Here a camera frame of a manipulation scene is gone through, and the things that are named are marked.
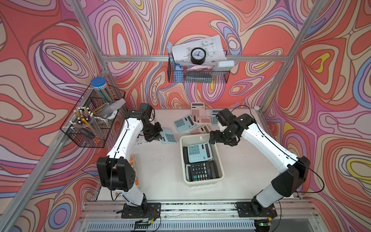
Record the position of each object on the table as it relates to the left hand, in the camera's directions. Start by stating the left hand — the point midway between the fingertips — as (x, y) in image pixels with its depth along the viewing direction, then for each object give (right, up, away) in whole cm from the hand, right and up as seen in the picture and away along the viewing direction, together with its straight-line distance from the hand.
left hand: (164, 135), depth 81 cm
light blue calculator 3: (+22, -11, +8) cm, 25 cm away
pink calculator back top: (+22, +19, +37) cm, 47 cm away
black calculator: (+22, -20, -1) cm, 30 cm away
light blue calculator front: (+14, -21, +1) cm, 26 cm away
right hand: (+30, -5, -4) cm, 31 cm away
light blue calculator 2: (+2, -1, +5) cm, 6 cm away
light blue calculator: (+11, +6, +27) cm, 30 cm away
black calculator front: (+12, -13, +8) cm, 19 cm away
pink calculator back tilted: (+25, +10, +28) cm, 38 cm away
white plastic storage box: (+13, -4, +12) cm, 18 cm away
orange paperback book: (-19, -16, +3) cm, 25 cm away
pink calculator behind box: (+26, +2, +23) cm, 35 cm away
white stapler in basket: (-25, +13, -9) cm, 30 cm away
